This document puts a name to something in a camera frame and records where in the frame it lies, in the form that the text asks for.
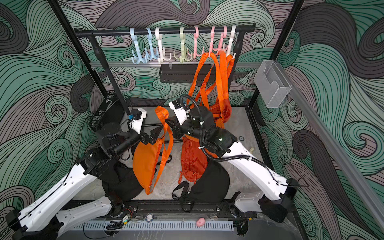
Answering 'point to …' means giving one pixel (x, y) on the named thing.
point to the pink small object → (200, 221)
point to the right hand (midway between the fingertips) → (164, 120)
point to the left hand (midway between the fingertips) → (153, 118)
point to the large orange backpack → (148, 159)
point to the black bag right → (212, 186)
